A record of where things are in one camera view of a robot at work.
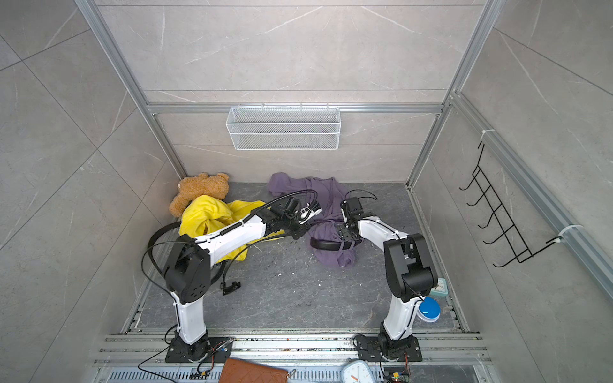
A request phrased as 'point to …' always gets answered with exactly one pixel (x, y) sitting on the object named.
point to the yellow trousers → (206, 215)
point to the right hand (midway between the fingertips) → (358, 228)
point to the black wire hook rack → (505, 238)
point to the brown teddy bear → (191, 187)
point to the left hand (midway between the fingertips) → (310, 220)
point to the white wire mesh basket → (283, 128)
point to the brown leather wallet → (243, 371)
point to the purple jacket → (342, 258)
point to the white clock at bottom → (357, 371)
